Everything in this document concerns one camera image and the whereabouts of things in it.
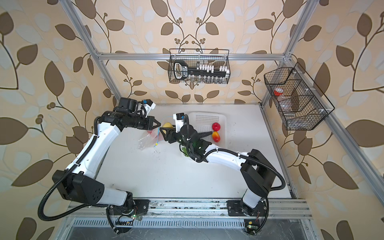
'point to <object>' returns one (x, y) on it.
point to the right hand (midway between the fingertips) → (165, 129)
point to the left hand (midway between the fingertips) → (160, 123)
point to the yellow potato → (168, 124)
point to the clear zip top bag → (153, 136)
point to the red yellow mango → (216, 137)
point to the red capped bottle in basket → (278, 91)
